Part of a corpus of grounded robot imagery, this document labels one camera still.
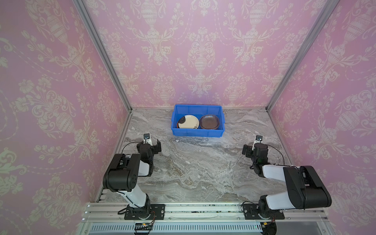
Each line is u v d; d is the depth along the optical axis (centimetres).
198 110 116
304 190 43
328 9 69
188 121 109
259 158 72
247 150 85
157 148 90
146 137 81
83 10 70
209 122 111
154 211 74
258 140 81
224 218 73
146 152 73
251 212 73
